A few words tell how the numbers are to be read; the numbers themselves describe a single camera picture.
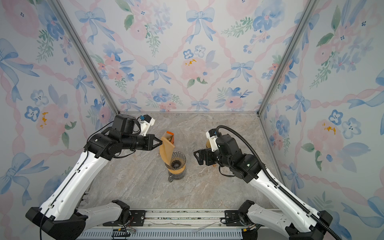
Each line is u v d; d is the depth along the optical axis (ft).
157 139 2.12
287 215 1.34
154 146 2.07
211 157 1.96
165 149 2.17
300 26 2.45
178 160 2.68
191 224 2.40
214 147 1.99
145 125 2.01
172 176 2.63
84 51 2.76
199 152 1.98
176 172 2.62
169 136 3.12
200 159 1.99
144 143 1.89
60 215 1.22
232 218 2.41
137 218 2.43
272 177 1.43
